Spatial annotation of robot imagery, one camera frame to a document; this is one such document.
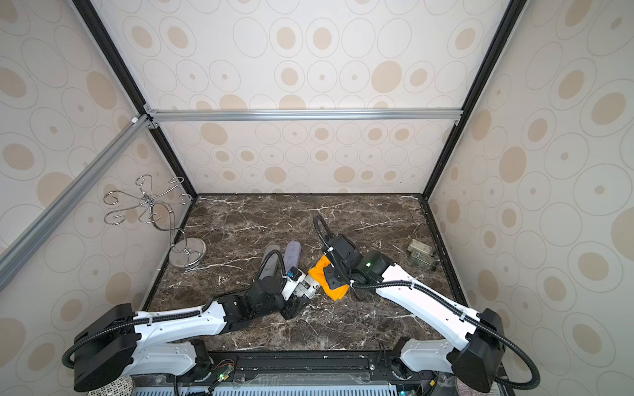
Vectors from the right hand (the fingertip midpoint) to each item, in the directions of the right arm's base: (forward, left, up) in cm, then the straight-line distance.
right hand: (340, 270), depth 77 cm
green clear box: (+16, -31, -13) cm, 37 cm away
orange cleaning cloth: (-2, +7, +2) cm, 7 cm away
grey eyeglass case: (+6, +27, -13) cm, 30 cm away
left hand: (-7, +9, -6) cm, 13 cm away
